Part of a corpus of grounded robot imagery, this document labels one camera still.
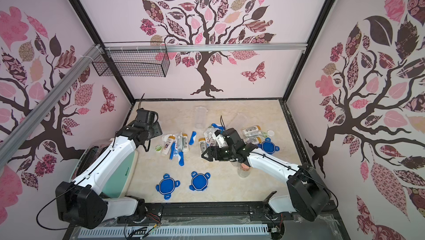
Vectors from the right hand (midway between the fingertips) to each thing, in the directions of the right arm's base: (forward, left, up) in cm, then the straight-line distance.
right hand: (206, 154), depth 79 cm
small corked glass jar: (-7, -18, -6) cm, 20 cm away
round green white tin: (+10, +29, -11) cm, 33 cm away
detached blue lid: (-10, +21, -13) cm, 27 cm away
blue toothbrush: (+9, +21, -12) cm, 26 cm away
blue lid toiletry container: (+35, +6, -13) cm, 37 cm away
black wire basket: (+73, +57, +6) cm, 93 cm away
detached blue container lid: (+12, -37, -16) cm, 42 cm away
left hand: (+11, +28, +5) cm, 30 cm away
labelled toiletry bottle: (+12, +24, -10) cm, 28 cm away
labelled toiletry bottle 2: (+11, +3, -11) cm, 16 cm away
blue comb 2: (+17, +10, -12) cm, 24 cm away
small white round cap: (+19, -39, -12) cm, 45 cm away
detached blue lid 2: (-9, +4, -13) cm, 16 cm away
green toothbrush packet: (+13, +17, -10) cm, 24 cm away
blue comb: (+2, +15, -12) cm, 19 cm away
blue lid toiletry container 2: (+27, -20, -8) cm, 34 cm away
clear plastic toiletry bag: (+15, -1, -11) cm, 18 cm away
